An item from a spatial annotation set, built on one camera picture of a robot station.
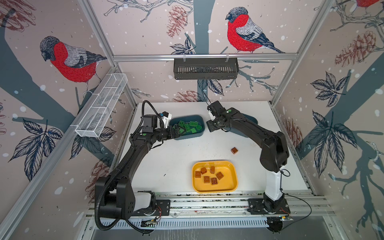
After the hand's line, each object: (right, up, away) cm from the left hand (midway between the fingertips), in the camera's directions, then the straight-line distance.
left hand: (180, 131), depth 79 cm
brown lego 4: (+13, -23, +4) cm, 27 cm away
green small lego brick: (+7, -2, +24) cm, 26 cm away
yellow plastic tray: (+19, -27, +5) cm, 33 cm away
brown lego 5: (+19, -28, +2) cm, 34 cm away
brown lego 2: (+18, -23, +6) cm, 30 cm away
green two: (+3, 0, +26) cm, 26 cm away
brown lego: (+10, -25, +4) cm, 27 cm away
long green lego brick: (+7, +3, +27) cm, 28 cm away
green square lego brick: (+10, 0, +24) cm, 27 cm away
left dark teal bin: (+10, +6, +25) cm, 28 cm away
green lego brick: (-1, +2, +25) cm, 25 cm away
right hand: (+18, +1, +13) cm, 22 cm away
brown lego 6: (+22, -26, +4) cm, 34 cm away
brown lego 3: (+15, -27, +2) cm, 31 cm away
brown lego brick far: (+33, -14, +13) cm, 38 cm away
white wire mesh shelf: (-42, +5, -8) cm, 43 cm away
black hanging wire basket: (+16, +42, +25) cm, 51 cm away
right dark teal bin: (+48, +7, +27) cm, 56 cm away
